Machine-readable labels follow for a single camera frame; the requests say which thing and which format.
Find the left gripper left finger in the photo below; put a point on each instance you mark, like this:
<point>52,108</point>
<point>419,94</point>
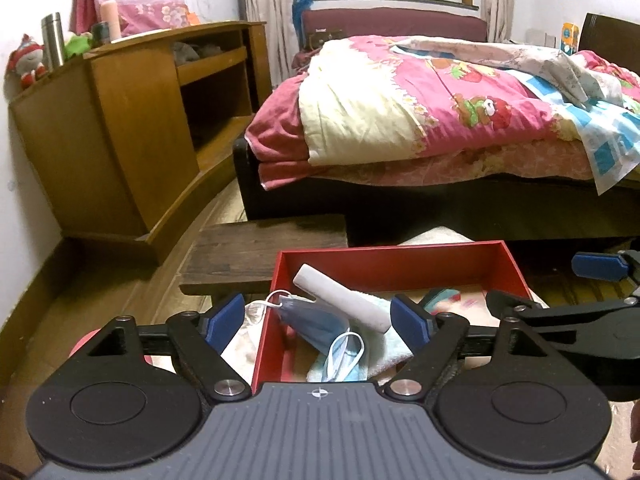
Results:
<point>199,339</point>

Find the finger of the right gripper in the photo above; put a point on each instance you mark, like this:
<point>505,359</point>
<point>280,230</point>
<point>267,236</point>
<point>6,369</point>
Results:
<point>502,304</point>
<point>604,267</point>

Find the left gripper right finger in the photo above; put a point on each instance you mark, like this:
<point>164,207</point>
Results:
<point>434,341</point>

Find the white foam block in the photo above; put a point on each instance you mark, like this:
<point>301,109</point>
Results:
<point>371,312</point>

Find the blue face mask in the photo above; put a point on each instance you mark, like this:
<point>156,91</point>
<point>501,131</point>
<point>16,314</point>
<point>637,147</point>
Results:
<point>344,361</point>
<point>313,320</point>

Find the pink pig plush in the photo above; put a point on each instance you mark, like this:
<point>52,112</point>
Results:
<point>468,302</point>

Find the floral satin tablecloth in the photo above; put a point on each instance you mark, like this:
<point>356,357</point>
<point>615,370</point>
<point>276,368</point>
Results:
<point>437,236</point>

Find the dark wooden stool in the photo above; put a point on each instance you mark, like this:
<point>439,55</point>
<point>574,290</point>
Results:
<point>241,256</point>

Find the red cardboard box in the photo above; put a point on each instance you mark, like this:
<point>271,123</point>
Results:
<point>483,265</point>

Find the blue white patchwork sheet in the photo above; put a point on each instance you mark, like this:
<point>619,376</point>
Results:
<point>609,133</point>

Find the wooden cabinet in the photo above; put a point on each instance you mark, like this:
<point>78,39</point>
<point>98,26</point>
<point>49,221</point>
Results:
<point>131,141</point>

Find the pink floral quilt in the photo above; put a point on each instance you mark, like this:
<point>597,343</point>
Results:
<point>410,111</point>

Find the dark red headboard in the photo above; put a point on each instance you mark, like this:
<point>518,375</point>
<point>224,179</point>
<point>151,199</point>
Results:
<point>394,22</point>

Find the green plush toy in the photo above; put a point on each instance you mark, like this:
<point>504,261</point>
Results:
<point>75,45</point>

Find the red santa doll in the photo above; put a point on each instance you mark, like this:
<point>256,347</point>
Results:
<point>27,62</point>

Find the steel thermos bottle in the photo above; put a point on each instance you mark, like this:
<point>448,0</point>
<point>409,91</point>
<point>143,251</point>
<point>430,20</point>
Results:
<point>53,41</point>

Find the pink candle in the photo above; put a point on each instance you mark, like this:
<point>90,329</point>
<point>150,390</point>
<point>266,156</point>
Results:
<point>109,15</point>

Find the pink cloth covered box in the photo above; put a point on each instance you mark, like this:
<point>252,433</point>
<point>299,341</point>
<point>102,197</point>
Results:
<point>130,2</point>

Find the beige curtain left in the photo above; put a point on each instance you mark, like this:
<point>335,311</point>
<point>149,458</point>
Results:
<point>281,39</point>

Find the black bed frame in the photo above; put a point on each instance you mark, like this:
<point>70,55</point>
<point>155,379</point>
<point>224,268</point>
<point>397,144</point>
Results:
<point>532,216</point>

